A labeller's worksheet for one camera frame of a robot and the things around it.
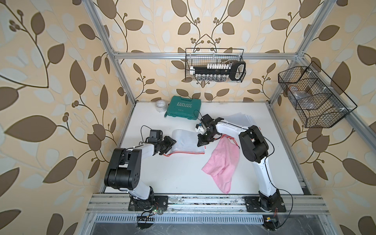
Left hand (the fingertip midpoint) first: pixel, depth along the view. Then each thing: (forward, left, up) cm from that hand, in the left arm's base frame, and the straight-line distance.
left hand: (172, 142), depth 94 cm
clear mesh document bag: (+1, -9, -2) cm, 9 cm away
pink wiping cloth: (-13, -31, 0) cm, 34 cm away
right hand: (0, -17, -4) cm, 18 cm away
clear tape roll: (+35, +13, -3) cm, 38 cm away
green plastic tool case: (+30, -4, +2) cm, 30 cm away
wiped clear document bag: (+21, -49, -2) cm, 53 cm away
